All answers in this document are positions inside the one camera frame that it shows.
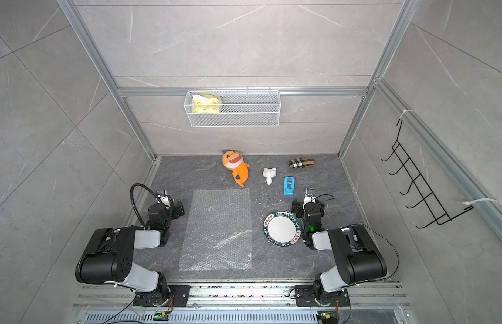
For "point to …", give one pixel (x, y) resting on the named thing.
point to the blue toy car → (289, 185)
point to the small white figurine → (269, 173)
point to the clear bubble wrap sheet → (218, 236)
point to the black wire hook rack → (415, 177)
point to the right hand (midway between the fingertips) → (308, 198)
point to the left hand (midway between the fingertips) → (170, 199)
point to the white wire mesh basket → (239, 109)
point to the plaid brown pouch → (301, 163)
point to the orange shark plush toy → (233, 161)
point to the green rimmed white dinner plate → (283, 228)
